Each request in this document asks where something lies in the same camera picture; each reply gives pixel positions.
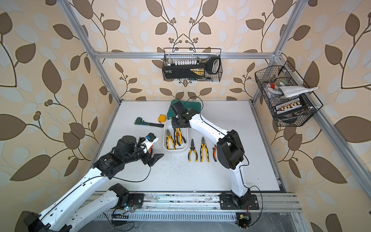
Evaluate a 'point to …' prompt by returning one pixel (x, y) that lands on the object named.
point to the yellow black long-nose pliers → (192, 148)
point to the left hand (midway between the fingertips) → (157, 147)
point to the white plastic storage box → (167, 124)
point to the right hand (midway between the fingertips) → (176, 123)
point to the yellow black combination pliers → (204, 145)
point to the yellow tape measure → (162, 118)
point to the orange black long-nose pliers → (215, 153)
